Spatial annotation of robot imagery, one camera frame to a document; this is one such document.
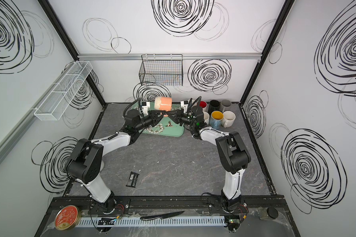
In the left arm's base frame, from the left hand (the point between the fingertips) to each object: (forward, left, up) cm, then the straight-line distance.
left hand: (166, 113), depth 82 cm
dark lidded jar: (-44, -50, -14) cm, 68 cm away
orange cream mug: (+3, +2, +4) cm, 6 cm away
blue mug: (+7, -31, -13) cm, 35 cm away
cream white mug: (+26, -26, -18) cm, 40 cm away
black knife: (-45, 0, -24) cm, 51 cm away
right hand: (-1, 0, 0) cm, 1 cm away
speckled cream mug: (+9, -41, -15) cm, 44 cm away
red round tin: (-48, +43, -21) cm, 68 cm away
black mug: (+22, -32, -15) cm, 42 cm away
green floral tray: (+8, +2, -24) cm, 25 cm away
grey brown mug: (+21, -41, -13) cm, 48 cm away
